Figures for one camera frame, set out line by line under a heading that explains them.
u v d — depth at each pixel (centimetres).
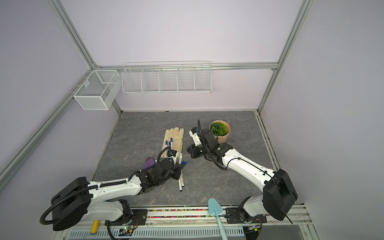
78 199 42
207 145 61
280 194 41
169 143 100
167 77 100
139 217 74
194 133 72
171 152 72
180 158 80
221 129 96
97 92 95
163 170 62
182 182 84
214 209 74
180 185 83
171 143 100
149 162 91
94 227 70
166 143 100
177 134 106
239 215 66
